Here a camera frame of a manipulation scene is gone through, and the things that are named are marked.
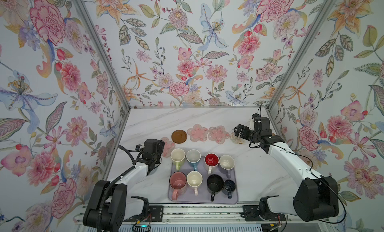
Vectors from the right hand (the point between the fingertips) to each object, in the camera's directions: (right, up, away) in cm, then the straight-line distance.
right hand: (240, 130), depth 87 cm
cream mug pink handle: (-27, -28, -3) cm, 39 cm away
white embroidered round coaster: (+2, -7, +14) cm, 16 cm away
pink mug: (-36, -28, -5) cm, 46 cm away
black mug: (-16, -29, -5) cm, 34 cm away
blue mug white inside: (-27, -17, +3) cm, 32 cm away
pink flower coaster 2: (-24, -3, +19) cm, 31 cm away
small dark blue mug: (-8, -30, -6) cm, 32 cm away
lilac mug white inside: (-7, -20, +3) cm, 22 cm away
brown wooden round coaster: (-37, -6, +17) cm, 41 cm away
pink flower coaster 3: (-10, -4, +18) cm, 21 cm away
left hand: (-44, -10, +4) cm, 45 cm away
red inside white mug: (-17, -19, +3) cm, 25 cm away
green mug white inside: (-37, -16, +3) cm, 40 cm away
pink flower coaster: (-43, -12, +11) cm, 46 cm away
